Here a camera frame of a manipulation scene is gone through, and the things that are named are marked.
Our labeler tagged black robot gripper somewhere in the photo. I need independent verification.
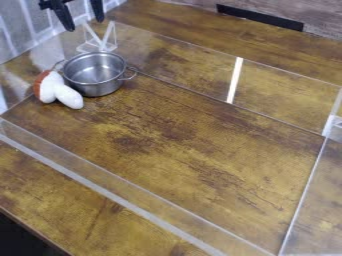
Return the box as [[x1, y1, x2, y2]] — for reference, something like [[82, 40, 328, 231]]
[[38, 0, 104, 32]]

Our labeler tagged white plush mushroom brown cap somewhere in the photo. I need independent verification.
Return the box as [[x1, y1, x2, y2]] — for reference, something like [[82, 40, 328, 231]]
[[33, 70, 84, 109]]

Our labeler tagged silver metal pot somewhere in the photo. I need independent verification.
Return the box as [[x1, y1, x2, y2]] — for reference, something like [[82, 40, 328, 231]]
[[56, 51, 137, 97]]

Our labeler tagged clear acrylic triangular stand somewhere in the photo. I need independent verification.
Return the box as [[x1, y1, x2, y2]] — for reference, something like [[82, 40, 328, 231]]
[[76, 21, 117, 53]]

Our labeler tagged black bar at table edge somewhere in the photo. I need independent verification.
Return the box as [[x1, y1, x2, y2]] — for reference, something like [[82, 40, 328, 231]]
[[216, 4, 304, 32]]

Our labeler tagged clear acrylic tray barrier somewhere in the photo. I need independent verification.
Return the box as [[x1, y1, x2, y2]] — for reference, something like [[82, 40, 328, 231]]
[[0, 23, 342, 256]]

